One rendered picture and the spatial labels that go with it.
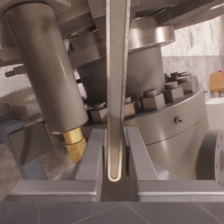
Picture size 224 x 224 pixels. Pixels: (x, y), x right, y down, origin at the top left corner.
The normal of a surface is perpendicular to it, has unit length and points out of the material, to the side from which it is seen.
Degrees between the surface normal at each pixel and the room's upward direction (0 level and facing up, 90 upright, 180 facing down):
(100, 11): 50
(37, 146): 0
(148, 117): 44
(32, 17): 27
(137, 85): 37
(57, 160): 0
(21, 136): 0
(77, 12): 65
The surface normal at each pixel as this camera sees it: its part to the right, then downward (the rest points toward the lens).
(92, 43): -0.29, 0.32
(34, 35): 0.21, 0.19
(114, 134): -0.01, 0.25
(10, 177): 0.73, -0.03
